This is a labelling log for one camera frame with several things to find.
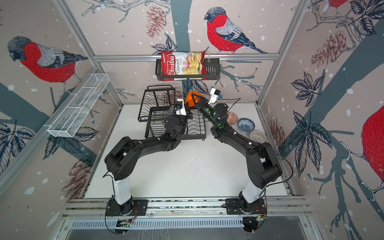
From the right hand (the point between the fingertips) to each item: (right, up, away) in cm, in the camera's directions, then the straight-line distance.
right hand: (188, 98), depth 74 cm
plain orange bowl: (+1, -1, 0) cm, 2 cm away
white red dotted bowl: (+46, -23, +24) cm, 56 cm away
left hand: (-1, -1, +4) cm, 5 cm away
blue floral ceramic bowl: (+40, -16, +32) cm, 54 cm away
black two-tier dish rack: (-24, 0, +32) cm, 40 cm away
